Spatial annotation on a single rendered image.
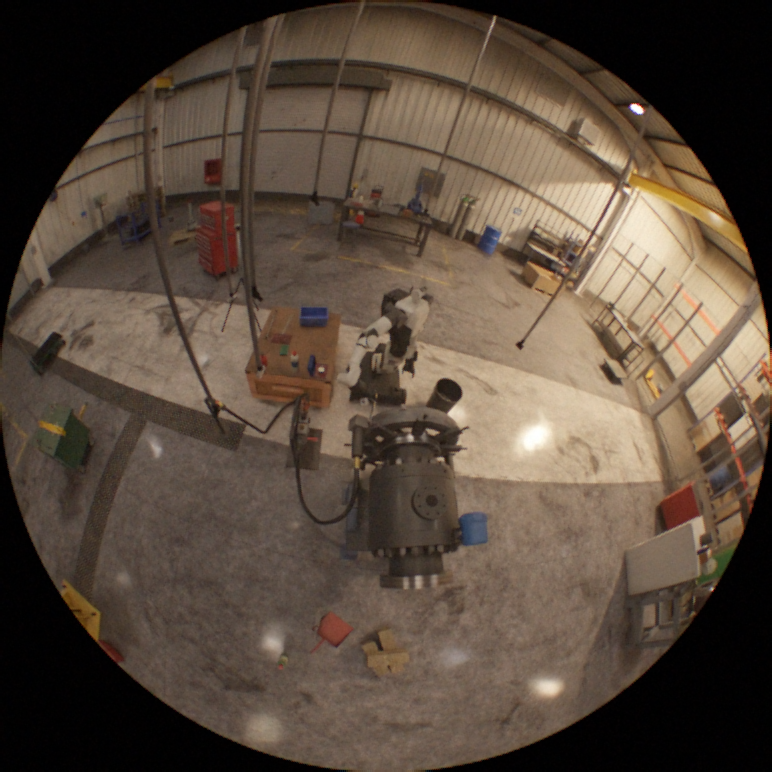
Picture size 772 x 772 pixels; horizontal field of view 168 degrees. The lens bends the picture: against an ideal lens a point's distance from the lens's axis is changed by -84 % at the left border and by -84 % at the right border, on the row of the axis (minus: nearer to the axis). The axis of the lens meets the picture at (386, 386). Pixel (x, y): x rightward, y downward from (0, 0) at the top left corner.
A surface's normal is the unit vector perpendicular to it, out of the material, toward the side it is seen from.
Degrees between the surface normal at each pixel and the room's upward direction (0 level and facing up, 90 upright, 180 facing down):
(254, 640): 0
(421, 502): 0
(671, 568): 90
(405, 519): 27
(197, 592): 0
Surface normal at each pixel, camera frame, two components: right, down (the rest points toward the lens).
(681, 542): -0.97, -0.21
